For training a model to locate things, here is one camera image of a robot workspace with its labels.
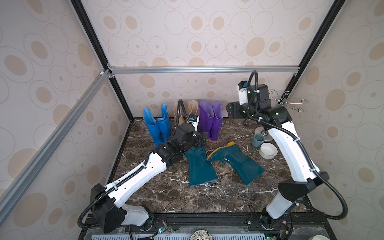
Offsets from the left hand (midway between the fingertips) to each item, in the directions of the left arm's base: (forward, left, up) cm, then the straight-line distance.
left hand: (205, 131), depth 71 cm
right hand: (+10, -17, +8) cm, 21 cm away
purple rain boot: (+22, -1, -12) cm, 25 cm away
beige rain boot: (+23, +7, -5) cm, 25 cm away
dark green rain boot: (-7, +1, -29) cm, 30 cm away
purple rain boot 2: (+13, -7, -8) cm, 17 cm away
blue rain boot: (+10, +29, -5) cm, 31 cm away
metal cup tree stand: (+23, -46, +1) cm, 52 cm away
